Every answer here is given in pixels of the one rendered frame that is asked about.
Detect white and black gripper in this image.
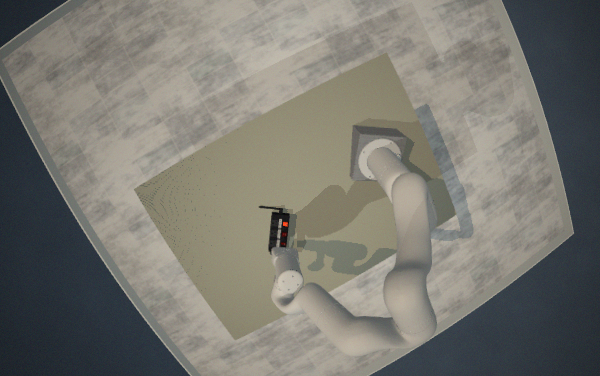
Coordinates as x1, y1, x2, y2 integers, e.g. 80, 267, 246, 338
271, 244, 299, 266

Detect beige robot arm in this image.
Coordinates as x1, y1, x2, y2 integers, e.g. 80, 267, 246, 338
271, 138, 438, 357

